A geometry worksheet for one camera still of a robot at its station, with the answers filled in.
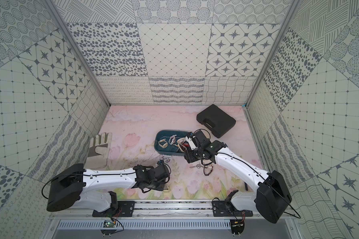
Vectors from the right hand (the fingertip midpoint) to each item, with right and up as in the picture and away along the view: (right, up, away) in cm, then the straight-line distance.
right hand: (190, 156), depth 81 cm
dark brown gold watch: (+11, -10, +7) cm, 16 cm away
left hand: (-13, -17, -3) cm, 21 cm away
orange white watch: (-6, +6, +17) cm, 19 cm away
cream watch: (-18, +5, +15) cm, 23 cm away
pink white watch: (-12, +7, +17) cm, 21 cm away
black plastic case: (+19, +20, +23) cm, 36 cm away
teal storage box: (-12, +1, +14) cm, 18 cm away
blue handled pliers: (+31, -17, 0) cm, 35 cm away
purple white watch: (-15, -3, +9) cm, 17 cm away
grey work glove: (-59, -1, +12) cm, 60 cm away
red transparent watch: (-2, +4, +14) cm, 15 cm away
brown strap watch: (-5, +3, +12) cm, 13 cm away
